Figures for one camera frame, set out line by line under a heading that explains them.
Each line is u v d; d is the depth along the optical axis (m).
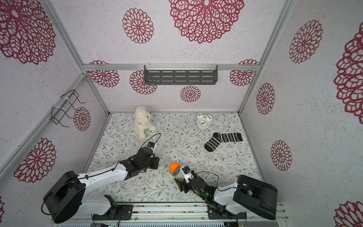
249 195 0.48
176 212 0.76
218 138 1.03
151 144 0.78
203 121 1.04
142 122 0.94
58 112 0.73
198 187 0.63
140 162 0.65
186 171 0.71
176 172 0.80
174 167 0.77
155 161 0.76
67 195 0.42
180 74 0.95
